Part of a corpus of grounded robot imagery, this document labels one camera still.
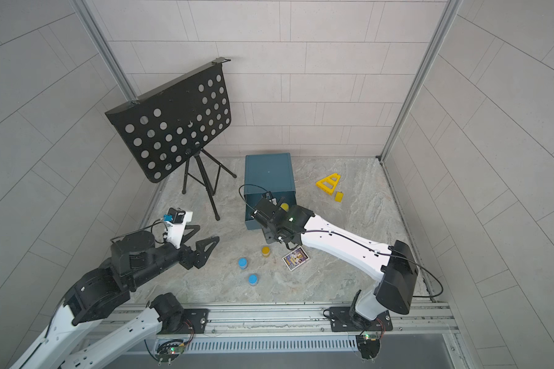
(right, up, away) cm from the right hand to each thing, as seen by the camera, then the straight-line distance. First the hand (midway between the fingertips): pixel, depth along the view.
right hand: (273, 229), depth 76 cm
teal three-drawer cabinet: (-2, +19, +8) cm, 21 cm away
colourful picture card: (+8, -12, +6) cm, 16 cm away
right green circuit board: (+29, -32, -9) cm, 44 cm away
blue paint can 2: (-7, -18, +2) cm, 19 cm away
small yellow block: (+28, +8, +26) cm, 39 cm away
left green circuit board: (-29, -33, -11) cm, 46 cm away
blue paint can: (-11, -13, +5) cm, 18 cm away
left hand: (-15, +2, -14) cm, 21 cm away
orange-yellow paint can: (-3, -10, +8) cm, 14 cm away
